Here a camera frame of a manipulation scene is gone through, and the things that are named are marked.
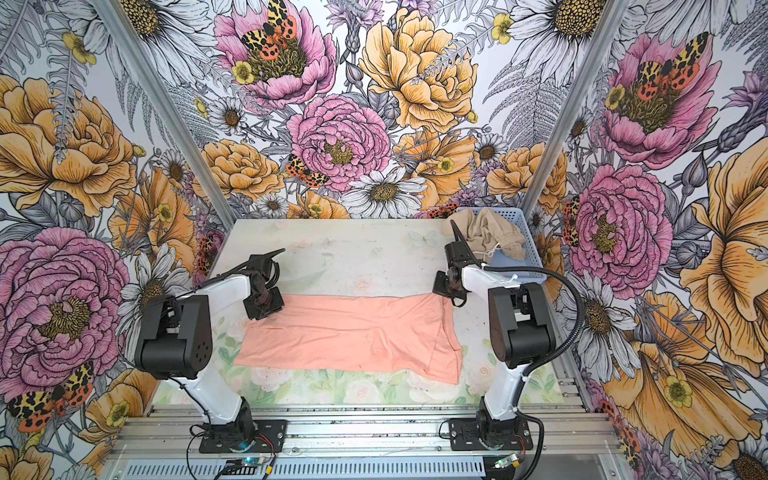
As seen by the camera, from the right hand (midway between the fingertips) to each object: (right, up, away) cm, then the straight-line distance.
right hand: (441, 296), depth 98 cm
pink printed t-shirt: (-9, -10, -7) cm, 15 cm away
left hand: (-53, -6, -3) cm, 54 cm away
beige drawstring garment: (+17, +22, +11) cm, 29 cm away
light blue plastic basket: (+32, +13, +6) cm, 35 cm away
